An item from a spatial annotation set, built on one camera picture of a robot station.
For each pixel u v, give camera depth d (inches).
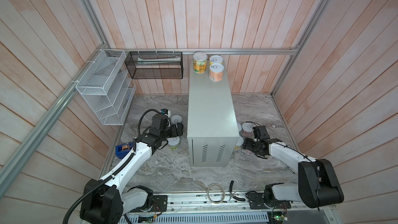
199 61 30.8
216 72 30.0
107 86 26.5
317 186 16.7
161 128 24.9
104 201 15.2
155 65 41.2
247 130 36.7
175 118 38.8
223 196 29.9
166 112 28.9
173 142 34.8
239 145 34.6
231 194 30.0
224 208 28.7
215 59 32.1
